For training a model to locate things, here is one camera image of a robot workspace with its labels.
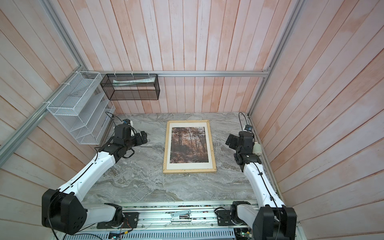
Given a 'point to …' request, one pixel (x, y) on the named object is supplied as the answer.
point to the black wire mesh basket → (131, 86)
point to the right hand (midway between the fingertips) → (238, 137)
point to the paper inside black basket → (121, 83)
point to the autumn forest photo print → (188, 145)
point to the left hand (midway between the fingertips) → (140, 138)
